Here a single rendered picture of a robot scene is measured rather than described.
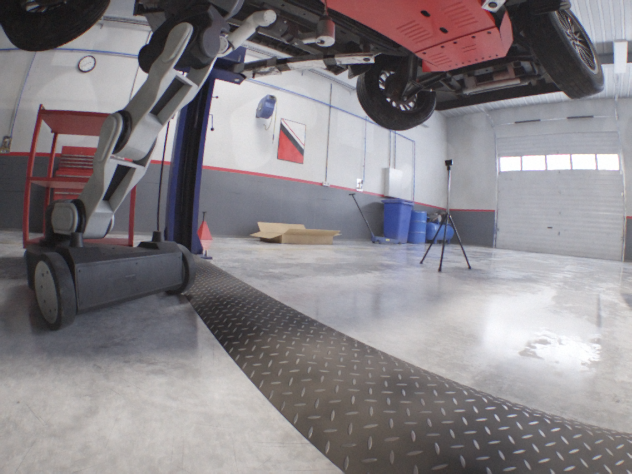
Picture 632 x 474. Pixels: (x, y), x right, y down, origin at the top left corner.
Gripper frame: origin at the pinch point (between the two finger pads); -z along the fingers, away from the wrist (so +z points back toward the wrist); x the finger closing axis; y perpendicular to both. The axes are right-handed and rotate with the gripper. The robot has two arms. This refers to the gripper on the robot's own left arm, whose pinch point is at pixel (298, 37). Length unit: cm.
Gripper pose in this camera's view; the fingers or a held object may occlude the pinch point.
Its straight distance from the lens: 152.2
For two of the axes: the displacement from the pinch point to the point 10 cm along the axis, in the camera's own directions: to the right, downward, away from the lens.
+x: 0.4, -10.0, -0.6
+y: -7.5, -0.7, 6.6
